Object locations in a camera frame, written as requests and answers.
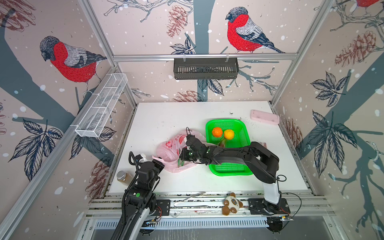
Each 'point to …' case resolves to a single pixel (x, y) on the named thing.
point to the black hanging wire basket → (206, 68)
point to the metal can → (121, 175)
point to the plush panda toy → (231, 204)
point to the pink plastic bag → (169, 152)
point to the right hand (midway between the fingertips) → (176, 157)
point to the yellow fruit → (228, 134)
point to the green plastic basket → (241, 129)
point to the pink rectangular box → (264, 117)
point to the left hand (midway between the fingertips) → (161, 157)
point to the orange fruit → (217, 132)
